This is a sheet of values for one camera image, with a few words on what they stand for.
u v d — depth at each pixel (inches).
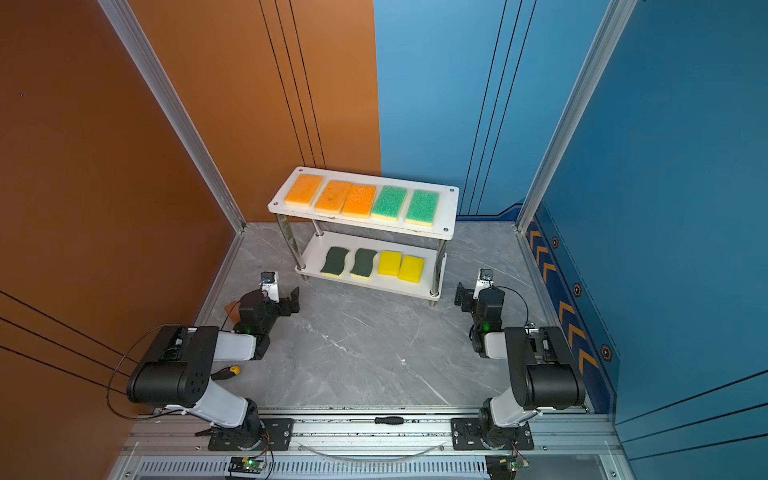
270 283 31.9
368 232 46.8
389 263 38.3
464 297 33.6
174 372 17.6
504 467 27.6
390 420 29.8
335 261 39.1
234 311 38.2
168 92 32.7
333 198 30.5
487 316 28.0
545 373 17.6
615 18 27.5
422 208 29.2
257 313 28.4
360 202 30.0
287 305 33.5
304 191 31.4
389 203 29.8
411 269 38.1
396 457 28.0
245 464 27.9
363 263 38.4
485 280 31.4
